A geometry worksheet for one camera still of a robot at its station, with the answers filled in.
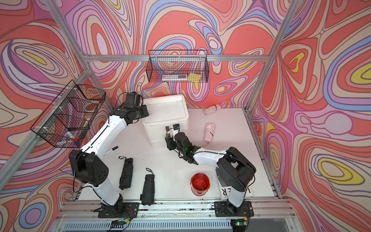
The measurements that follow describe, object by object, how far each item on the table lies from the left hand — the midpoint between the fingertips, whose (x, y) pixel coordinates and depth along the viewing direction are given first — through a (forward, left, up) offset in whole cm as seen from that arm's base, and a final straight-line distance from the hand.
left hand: (147, 110), depth 86 cm
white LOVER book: (-40, -44, -21) cm, 63 cm away
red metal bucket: (-36, -31, -22) cm, 52 cm away
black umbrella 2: (-42, -3, -23) cm, 48 cm away
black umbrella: (-32, +11, -21) cm, 40 cm away
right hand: (-12, -13, -14) cm, 23 cm away
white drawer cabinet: (0, -10, -1) cm, 10 cm away
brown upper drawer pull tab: (-10, -13, -4) cm, 17 cm away
